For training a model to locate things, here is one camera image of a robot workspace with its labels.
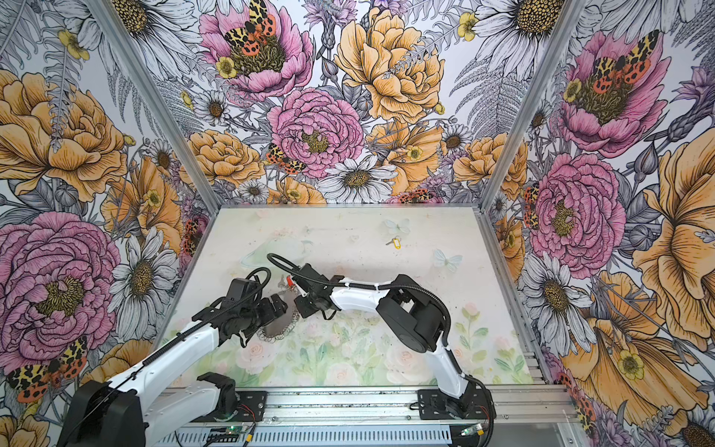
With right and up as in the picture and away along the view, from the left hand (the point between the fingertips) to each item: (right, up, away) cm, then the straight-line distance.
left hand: (275, 321), depth 86 cm
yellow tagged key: (+40, +23, +25) cm, 52 cm away
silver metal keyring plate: (+2, -2, +3) cm, 4 cm away
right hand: (+8, +1, +4) cm, 9 cm away
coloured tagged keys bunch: (+1, +9, +12) cm, 15 cm away
